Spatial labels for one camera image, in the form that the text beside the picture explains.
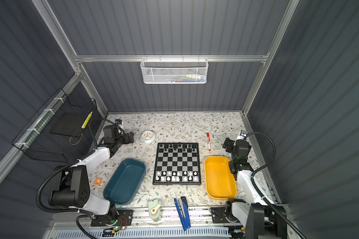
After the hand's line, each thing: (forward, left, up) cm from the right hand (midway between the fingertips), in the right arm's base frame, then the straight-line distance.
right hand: (239, 140), depth 84 cm
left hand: (+8, +69, -2) cm, 69 cm away
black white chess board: (-7, +36, -14) cm, 39 cm away
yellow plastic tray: (-19, +11, -15) cm, 26 cm away
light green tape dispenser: (-33, +45, -7) cm, 57 cm away
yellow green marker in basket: (+4, +83, +14) cm, 84 cm away
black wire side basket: (-3, +91, +14) cm, 92 cm away
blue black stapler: (-30, +33, -13) cm, 47 cm away
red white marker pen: (+10, +15, -15) cm, 23 cm away
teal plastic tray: (-20, +67, -15) cm, 71 cm away
